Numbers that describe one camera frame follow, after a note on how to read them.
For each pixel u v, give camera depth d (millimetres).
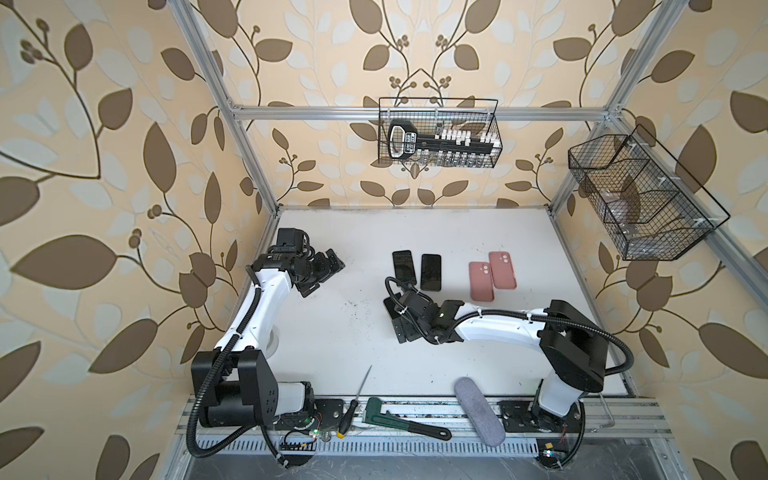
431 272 997
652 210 724
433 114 906
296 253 680
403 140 830
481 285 992
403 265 1083
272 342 830
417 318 655
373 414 736
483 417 711
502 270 1031
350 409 748
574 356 449
